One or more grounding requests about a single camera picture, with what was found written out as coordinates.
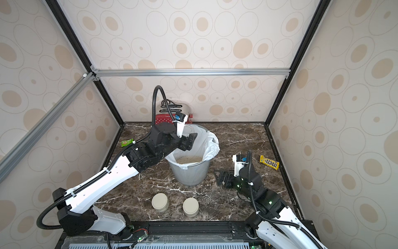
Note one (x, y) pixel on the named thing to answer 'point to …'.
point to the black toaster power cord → (170, 104)
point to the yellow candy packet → (271, 163)
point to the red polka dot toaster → (168, 118)
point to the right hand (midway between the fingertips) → (226, 170)
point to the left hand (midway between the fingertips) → (193, 130)
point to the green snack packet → (125, 142)
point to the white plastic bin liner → (207, 144)
